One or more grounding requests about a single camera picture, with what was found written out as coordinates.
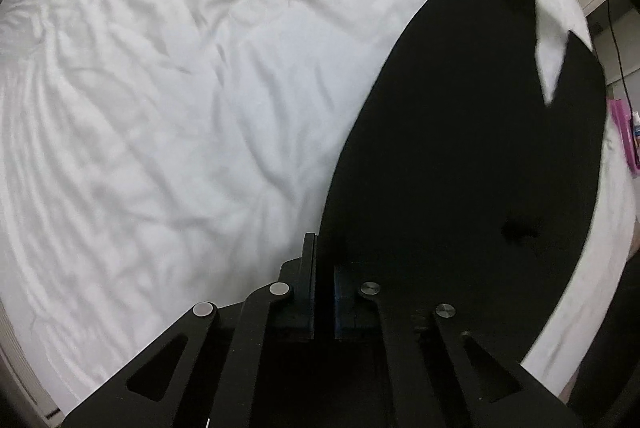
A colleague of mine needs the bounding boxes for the black pants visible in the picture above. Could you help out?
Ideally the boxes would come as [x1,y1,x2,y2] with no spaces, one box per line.
[319,0,606,361]

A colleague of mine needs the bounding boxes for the small white bottle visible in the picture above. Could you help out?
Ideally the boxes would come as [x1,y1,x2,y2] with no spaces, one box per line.
[631,111,640,169]

